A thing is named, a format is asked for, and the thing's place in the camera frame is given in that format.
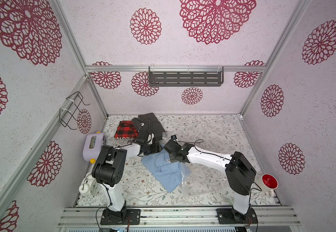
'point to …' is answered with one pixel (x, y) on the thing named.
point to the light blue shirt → (170, 174)
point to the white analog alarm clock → (90, 187)
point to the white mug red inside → (267, 183)
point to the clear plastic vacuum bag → (183, 176)
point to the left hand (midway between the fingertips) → (159, 149)
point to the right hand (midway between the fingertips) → (173, 153)
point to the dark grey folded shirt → (147, 123)
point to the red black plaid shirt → (126, 130)
